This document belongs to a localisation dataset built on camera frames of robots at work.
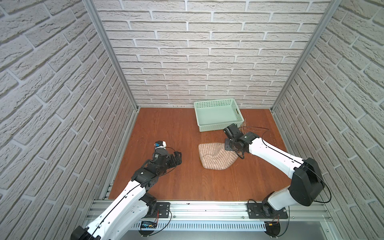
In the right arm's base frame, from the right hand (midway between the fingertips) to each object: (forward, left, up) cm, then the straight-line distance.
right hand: (225, 145), depth 85 cm
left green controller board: (-35, +43, -12) cm, 56 cm away
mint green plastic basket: (+32, 0, -9) cm, 34 cm away
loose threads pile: (+20, -20, -11) cm, 31 cm away
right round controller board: (-40, -17, -12) cm, 45 cm away
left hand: (-4, +29, +3) cm, 30 cm away
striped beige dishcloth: (-3, +6, -7) cm, 10 cm away
